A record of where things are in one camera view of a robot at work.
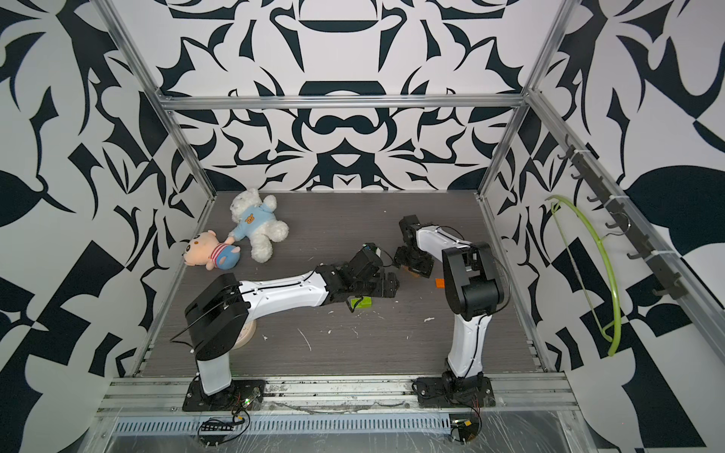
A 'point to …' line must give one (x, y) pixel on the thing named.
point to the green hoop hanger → (606, 335)
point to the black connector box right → (463, 429)
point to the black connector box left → (212, 440)
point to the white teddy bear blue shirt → (255, 219)
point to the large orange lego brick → (440, 283)
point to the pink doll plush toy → (205, 248)
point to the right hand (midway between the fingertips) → (409, 264)
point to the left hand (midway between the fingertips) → (389, 278)
